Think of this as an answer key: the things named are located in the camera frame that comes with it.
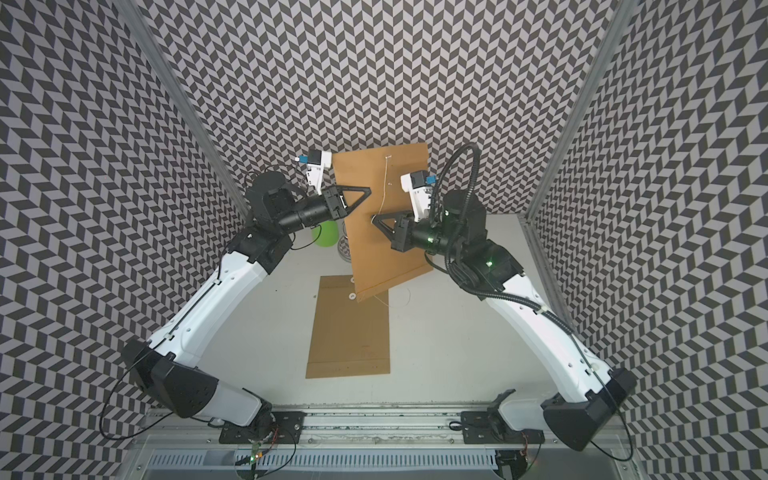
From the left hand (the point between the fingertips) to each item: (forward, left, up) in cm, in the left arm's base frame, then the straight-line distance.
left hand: (371, 196), depth 61 cm
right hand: (-6, -1, -3) cm, 7 cm away
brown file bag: (-12, +10, -46) cm, 49 cm away
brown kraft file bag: (-5, 0, -17) cm, 18 cm away
